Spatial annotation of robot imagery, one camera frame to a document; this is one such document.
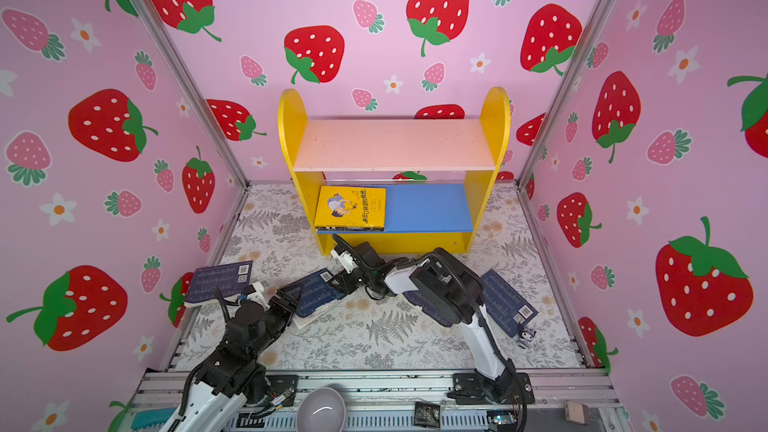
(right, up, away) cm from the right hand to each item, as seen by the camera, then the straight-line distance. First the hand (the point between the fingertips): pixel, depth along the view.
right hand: (330, 281), depth 92 cm
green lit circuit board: (+46, -28, -22) cm, 58 cm away
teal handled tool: (-38, -28, -22) cm, 52 cm away
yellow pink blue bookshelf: (+28, +20, -2) cm, 34 cm away
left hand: (-5, +1, -12) cm, 13 cm away
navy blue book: (-3, -2, -4) cm, 6 cm away
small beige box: (+64, -26, -23) cm, 72 cm away
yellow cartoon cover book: (+6, +23, -2) cm, 24 cm away
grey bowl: (+3, -26, -22) cm, 34 cm away
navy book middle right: (+27, -5, -4) cm, 28 cm away
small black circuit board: (+28, -26, -23) cm, 45 cm away
